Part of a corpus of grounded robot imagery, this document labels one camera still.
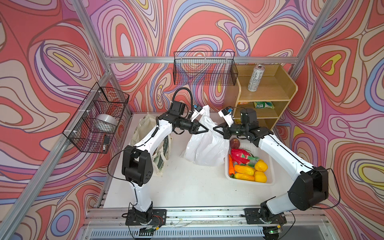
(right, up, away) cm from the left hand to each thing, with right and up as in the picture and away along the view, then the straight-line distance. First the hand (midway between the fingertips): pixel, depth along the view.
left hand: (207, 129), depth 78 cm
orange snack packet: (+27, +17, +24) cm, 40 cm away
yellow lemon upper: (+31, -21, +5) cm, 37 cm away
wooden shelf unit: (+38, +24, +12) cm, 46 cm away
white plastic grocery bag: (+2, -10, -1) cm, 11 cm away
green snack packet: (+40, +16, +21) cm, 48 cm away
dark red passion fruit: (+19, -9, +15) cm, 26 cm away
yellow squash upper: (+21, -23, +5) cm, 32 cm away
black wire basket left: (-57, +1, -4) cm, 58 cm away
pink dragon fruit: (+21, -16, +7) cm, 28 cm away
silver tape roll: (-49, +3, -7) cm, 50 cm away
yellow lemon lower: (+28, -25, 0) cm, 38 cm away
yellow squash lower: (+21, -27, +4) cm, 35 cm away
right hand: (+5, -1, +1) cm, 5 cm away
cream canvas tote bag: (-36, +2, +7) cm, 37 cm away
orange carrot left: (+16, -22, +11) cm, 29 cm away
